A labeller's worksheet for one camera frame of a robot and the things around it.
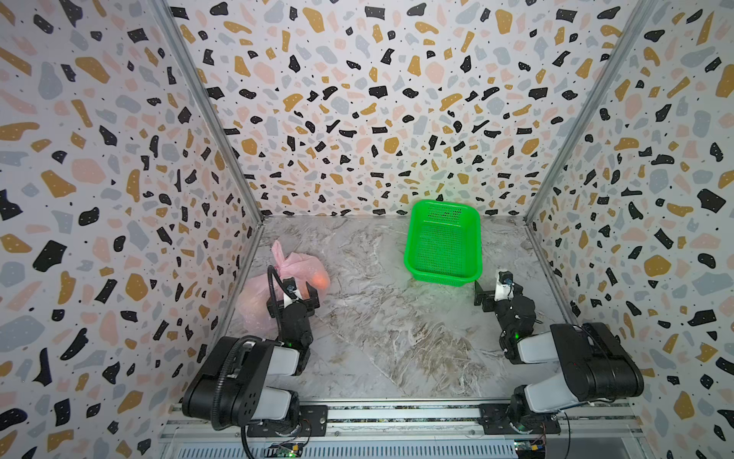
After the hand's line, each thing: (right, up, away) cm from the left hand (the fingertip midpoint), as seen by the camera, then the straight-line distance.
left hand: (293, 288), depth 87 cm
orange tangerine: (+7, +1, +8) cm, 11 cm away
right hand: (+63, +2, +3) cm, 63 cm away
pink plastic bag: (-12, -6, -1) cm, 13 cm away
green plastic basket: (+51, +14, +26) cm, 59 cm away
